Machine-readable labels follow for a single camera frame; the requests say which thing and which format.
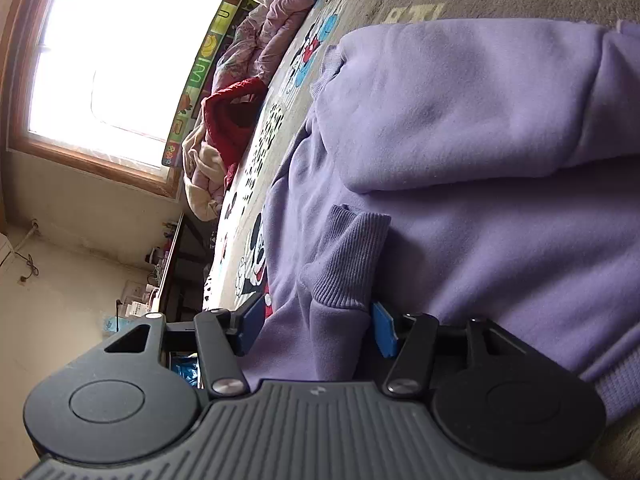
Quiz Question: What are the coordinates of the wall socket with cable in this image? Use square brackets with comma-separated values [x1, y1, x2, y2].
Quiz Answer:
[17, 217, 41, 283]

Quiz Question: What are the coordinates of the pink quilt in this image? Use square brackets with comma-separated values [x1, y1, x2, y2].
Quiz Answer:
[212, 0, 333, 93]

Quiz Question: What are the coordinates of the purple hoodie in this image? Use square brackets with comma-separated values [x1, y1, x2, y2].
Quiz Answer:
[235, 17, 640, 426]

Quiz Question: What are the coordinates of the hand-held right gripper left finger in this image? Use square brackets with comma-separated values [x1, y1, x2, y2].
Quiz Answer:
[102, 294, 265, 401]

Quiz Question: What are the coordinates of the beige pink crumpled blanket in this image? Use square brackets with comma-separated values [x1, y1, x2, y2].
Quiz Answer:
[180, 112, 228, 221]

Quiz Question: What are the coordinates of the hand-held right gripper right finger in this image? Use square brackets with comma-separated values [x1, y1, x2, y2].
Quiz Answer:
[371, 301, 533, 401]

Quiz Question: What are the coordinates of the wooden window frame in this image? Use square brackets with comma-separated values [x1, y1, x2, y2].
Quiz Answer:
[0, 0, 231, 201]

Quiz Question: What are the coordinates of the dark desk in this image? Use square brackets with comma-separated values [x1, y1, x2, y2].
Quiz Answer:
[145, 212, 221, 323]

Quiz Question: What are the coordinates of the blue plastic bag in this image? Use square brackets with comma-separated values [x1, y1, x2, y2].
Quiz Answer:
[170, 352, 203, 388]

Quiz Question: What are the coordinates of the red quilted garment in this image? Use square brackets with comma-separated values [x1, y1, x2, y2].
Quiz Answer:
[201, 77, 269, 188]

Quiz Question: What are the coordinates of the colourful alphabet poster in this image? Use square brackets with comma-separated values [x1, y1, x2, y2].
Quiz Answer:
[161, 0, 261, 168]

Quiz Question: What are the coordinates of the clutter of desk items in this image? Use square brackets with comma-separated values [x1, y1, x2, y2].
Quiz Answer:
[100, 245, 173, 336]

